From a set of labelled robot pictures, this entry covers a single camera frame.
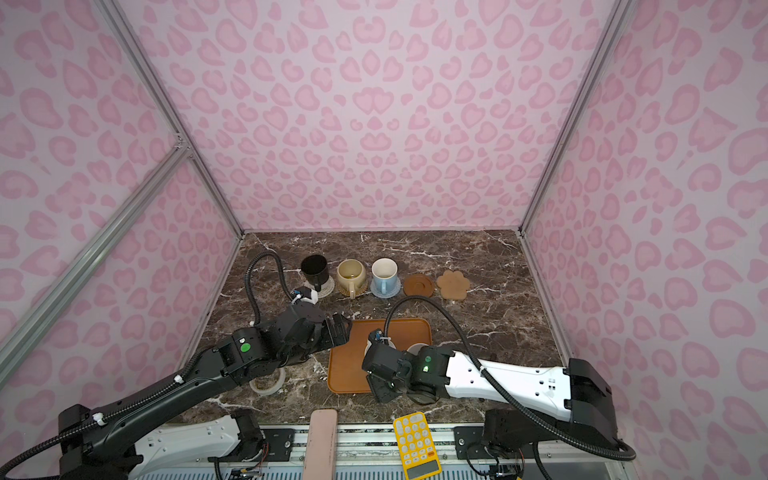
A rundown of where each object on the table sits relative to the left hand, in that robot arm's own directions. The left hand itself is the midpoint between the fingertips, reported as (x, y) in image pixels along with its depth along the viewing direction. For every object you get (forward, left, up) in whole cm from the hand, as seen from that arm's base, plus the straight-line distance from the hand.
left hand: (343, 325), depth 72 cm
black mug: (+26, +13, -12) cm, 32 cm away
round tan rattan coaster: (+20, +3, -17) cm, 26 cm away
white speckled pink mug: (-11, -16, +13) cm, 23 cm away
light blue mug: (+26, -9, -14) cm, 31 cm away
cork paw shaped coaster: (+25, -33, -21) cm, 46 cm away
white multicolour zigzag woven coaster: (+23, +10, -18) cm, 31 cm away
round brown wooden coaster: (+25, -21, -21) cm, 38 cm away
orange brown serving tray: (-5, +2, -21) cm, 21 cm away
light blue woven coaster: (+19, -10, -18) cm, 29 cm away
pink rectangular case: (-24, +6, -18) cm, 31 cm away
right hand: (-11, -9, -9) cm, 17 cm away
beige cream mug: (+27, +2, -16) cm, 31 cm away
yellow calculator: (-23, -17, -19) cm, 34 cm away
